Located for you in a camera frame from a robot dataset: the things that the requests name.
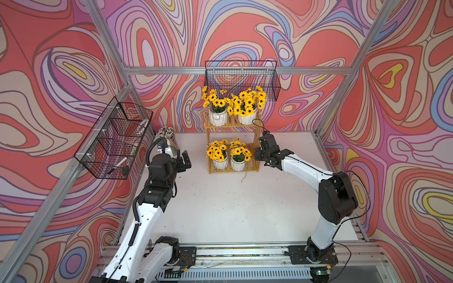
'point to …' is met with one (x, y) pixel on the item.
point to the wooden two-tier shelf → (233, 124)
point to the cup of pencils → (167, 132)
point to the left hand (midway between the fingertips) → (178, 153)
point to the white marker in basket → (117, 165)
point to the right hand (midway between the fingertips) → (259, 155)
